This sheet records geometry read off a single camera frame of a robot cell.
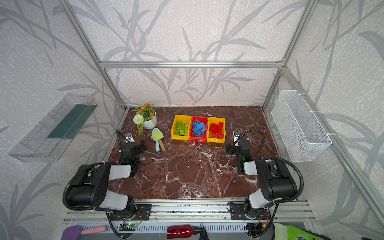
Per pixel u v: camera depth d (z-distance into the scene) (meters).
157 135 1.02
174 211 0.75
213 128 1.04
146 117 0.97
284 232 0.68
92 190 0.44
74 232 0.67
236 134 0.81
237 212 0.73
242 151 0.71
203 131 1.02
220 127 1.04
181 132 1.02
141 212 0.73
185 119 1.08
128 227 0.72
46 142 0.63
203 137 0.99
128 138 0.79
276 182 0.45
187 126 1.02
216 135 1.00
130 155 0.71
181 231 0.65
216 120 1.10
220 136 0.96
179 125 1.04
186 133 1.01
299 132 0.63
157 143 0.98
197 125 1.04
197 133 1.00
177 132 1.02
